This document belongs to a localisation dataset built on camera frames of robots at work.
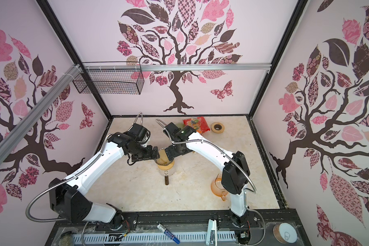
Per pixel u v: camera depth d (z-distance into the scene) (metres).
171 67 0.92
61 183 0.41
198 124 1.09
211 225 0.70
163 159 0.82
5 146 0.52
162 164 0.76
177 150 0.70
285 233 0.66
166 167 0.81
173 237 0.68
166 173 0.79
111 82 1.22
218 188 0.84
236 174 0.46
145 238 0.70
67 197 0.40
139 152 0.67
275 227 0.72
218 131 1.09
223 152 0.49
